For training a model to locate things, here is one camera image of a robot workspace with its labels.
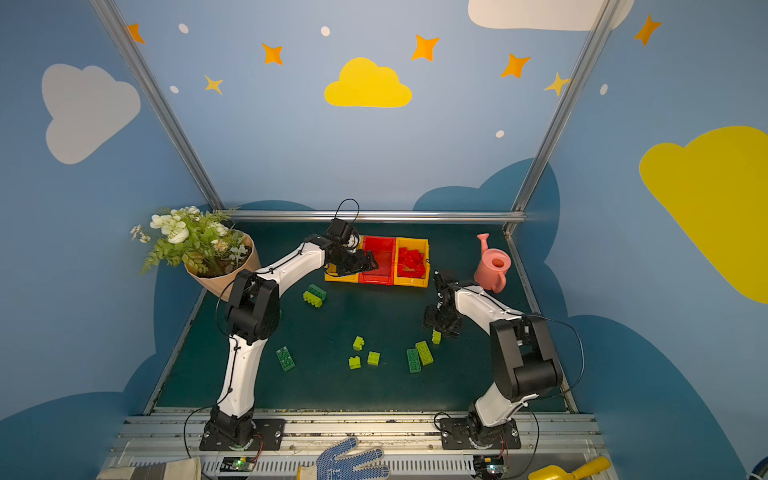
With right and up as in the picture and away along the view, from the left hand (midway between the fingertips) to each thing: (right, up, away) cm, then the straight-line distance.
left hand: (371, 266), depth 99 cm
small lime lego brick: (-3, -23, -10) cm, 25 cm away
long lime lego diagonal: (+16, -25, -11) cm, 32 cm away
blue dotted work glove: (-8, -47, -29) cm, 55 cm away
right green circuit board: (+30, -48, -27) cm, 63 cm away
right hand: (+20, -18, -7) cm, 28 cm away
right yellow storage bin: (+15, +8, +10) cm, 20 cm away
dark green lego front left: (-25, -26, -13) cm, 38 cm away
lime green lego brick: (-20, -11, -1) cm, 23 cm away
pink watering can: (+39, -1, -3) cm, 39 cm away
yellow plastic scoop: (+45, -47, -30) cm, 72 cm away
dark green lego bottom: (+13, -28, -13) cm, 33 cm away
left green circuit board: (-31, -47, -28) cm, 63 cm away
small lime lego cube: (-4, -27, -14) cm, 31 cm away
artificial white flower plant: (-49, +9, -20) cm, 53 cm away
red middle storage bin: (+4, +6, +21) cm, 22 cm away
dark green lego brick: (-20, -7, 0) cm, 21 cm away
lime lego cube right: (+1, -26, -13) cm, 29 cm away
